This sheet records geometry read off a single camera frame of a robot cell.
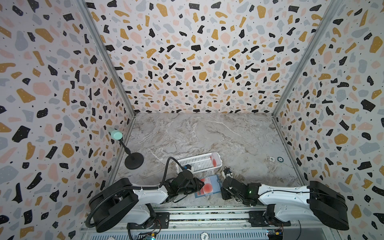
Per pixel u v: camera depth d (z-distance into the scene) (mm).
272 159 974
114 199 462
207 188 835
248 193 612
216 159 908
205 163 947
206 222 734
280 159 973
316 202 434
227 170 764
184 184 669
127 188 469
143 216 596
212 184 854
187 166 813
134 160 926
